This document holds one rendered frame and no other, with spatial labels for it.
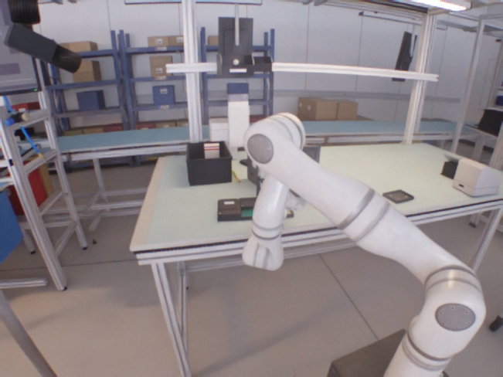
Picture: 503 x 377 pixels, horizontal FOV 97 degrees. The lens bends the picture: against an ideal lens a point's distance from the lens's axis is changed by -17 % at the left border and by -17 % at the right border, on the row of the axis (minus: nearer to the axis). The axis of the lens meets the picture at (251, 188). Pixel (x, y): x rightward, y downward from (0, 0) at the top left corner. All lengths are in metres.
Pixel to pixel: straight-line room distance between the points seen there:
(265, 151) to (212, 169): 0.72
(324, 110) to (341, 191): 4.09
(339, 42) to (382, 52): 1.03
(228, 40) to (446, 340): 2.63
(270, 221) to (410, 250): 0.28
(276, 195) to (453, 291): 0.36
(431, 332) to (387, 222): 0.21
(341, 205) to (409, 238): 0.13
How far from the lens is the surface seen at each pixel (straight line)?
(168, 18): 5.07
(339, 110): 4.65
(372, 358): 0.77
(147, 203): 1.09
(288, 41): 5.32
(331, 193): 0.44
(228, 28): 2.76
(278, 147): 0.45
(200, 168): 1.16
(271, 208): 0.56
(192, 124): 1.57
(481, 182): 1.43
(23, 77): 1.65
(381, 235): 0.45
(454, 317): 0.52
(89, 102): 4.83
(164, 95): 4.52
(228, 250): 0.87
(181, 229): 0.88
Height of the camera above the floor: 1.47
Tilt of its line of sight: 24 degrees down
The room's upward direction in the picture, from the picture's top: straight up
